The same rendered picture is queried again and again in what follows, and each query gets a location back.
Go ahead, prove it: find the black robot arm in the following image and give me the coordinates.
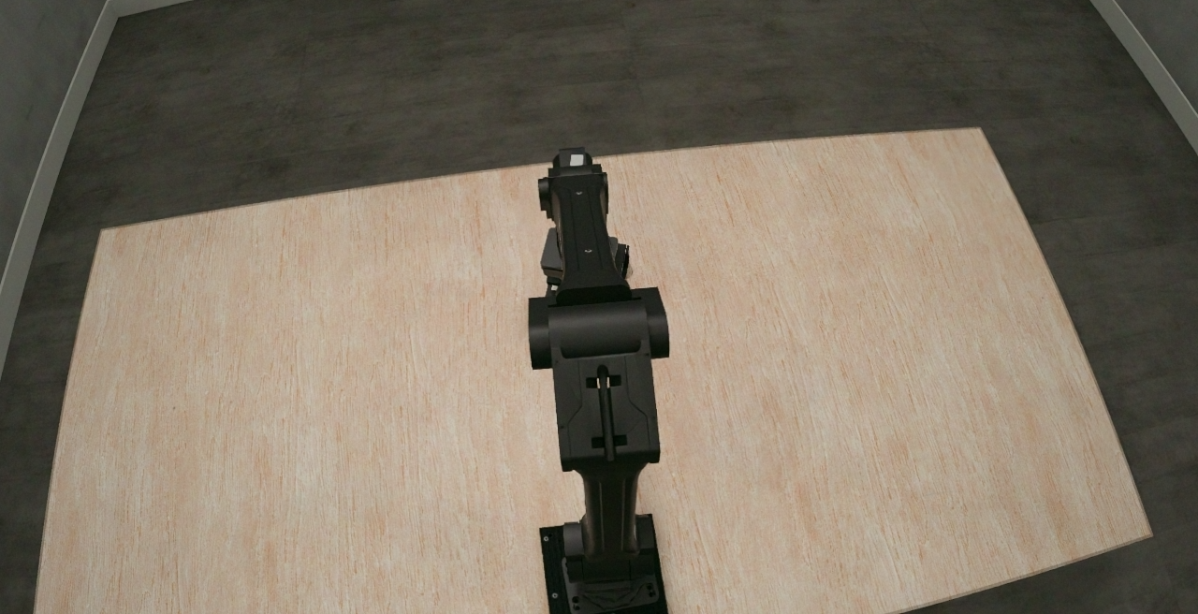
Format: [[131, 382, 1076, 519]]
[[528, 147, 670, 614]]

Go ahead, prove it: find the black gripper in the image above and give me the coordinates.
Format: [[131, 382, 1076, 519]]
[[540, 227, 618, 280]]

